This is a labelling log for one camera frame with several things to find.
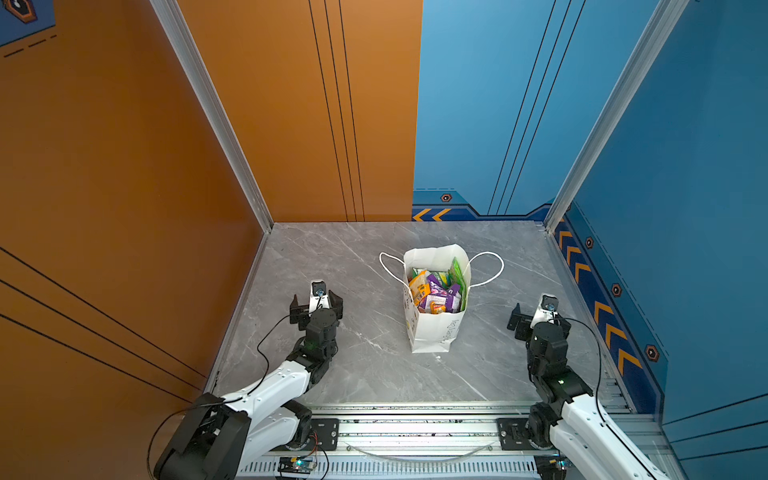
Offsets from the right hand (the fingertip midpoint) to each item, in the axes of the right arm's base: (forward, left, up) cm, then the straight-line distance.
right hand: (532, 309), depth 82 cm
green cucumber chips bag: (+5, +21, +8) cm, 23 cm away
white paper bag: (-8, +28, +3) cm, 29 cm away
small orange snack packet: (+1, +31, +10) cm, 33 cm away
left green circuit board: (-34, +62, -14) cm, 72 cm away
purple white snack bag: (0, +27, +9) cm, 28 cm away
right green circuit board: (-34, +1, -15) cm, 37 cm away
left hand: (+4, +61, +2) cm, 61 cm away
